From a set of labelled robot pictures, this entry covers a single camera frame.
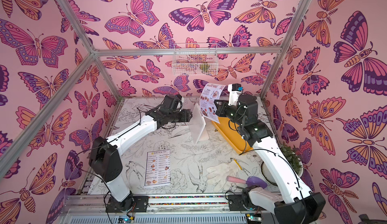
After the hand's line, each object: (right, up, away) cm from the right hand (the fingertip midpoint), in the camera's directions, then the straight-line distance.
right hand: (216, 99), depth 69 cm
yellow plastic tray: (+12, -18, +26) cm, 34 cm away
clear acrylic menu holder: (-8, -13, +12) cm, 20 cm away
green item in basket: (-4, +22, +25) cm, 34 cm away
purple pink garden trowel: (+19, -41, +8) cm, 45 cm away
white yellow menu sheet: (-31, -40, +16) cm, 53 cm away
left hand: (-13, -7, +17) cm, 22 cm away
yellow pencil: (+14, -36, +17) cm, 42 cm away
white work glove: (+2, -40, +13) cm, 42 cm away
